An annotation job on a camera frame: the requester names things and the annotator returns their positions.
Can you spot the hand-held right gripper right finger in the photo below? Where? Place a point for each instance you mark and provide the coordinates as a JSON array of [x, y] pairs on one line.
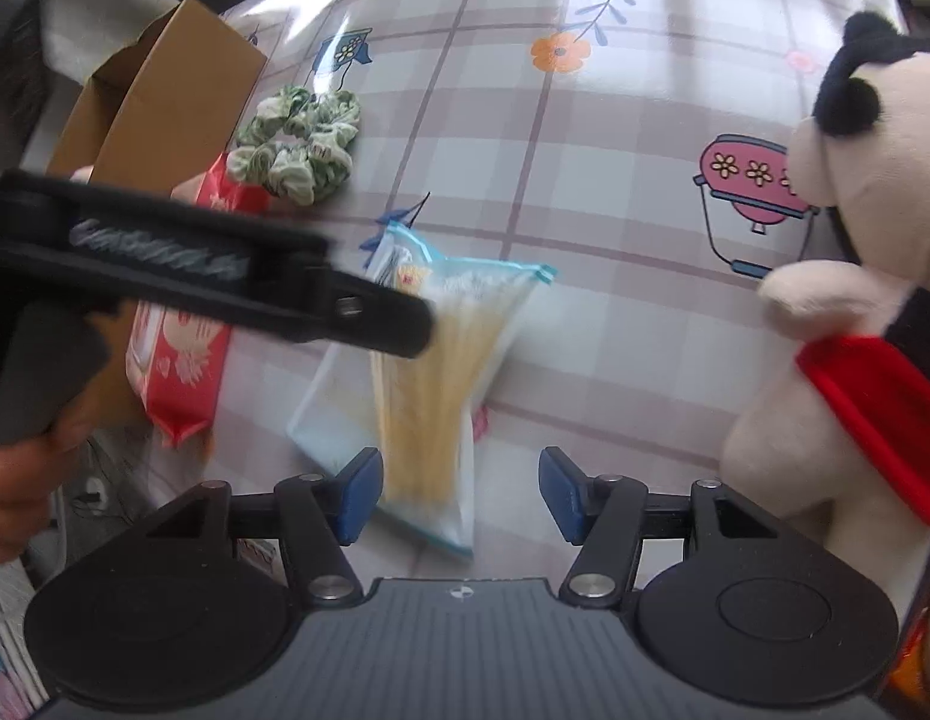
[[562, 491]]

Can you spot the black-haired plush doll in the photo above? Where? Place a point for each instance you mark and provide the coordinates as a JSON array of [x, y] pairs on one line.
[[847, 157]]

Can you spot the grey cloth cover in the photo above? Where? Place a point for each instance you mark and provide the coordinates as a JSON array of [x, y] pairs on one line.
[[82, 7]]

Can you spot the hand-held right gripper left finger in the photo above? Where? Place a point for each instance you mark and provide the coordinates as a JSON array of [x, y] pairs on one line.
[[360, 495]]

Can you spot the green patterned scrunchie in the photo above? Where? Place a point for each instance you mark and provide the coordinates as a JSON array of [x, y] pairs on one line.
[[300, 157]]

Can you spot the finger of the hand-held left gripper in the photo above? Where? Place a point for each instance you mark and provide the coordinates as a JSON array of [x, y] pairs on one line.
[[375, 315]]

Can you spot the orange bag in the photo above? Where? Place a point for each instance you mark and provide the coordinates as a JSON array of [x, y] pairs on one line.
[[919, 660]]

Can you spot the person's left hand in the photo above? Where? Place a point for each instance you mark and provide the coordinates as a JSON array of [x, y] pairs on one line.
[[22, 495]]

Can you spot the brown cardboard box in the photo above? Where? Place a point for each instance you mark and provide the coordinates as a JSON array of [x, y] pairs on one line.
[[172, 105]]

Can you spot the pink wet wipes pack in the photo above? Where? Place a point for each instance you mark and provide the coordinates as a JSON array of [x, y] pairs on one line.
[[180, 367]]

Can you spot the checked floral tablecloth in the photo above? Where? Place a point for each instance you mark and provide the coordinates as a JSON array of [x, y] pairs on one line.
[[585, 240]]

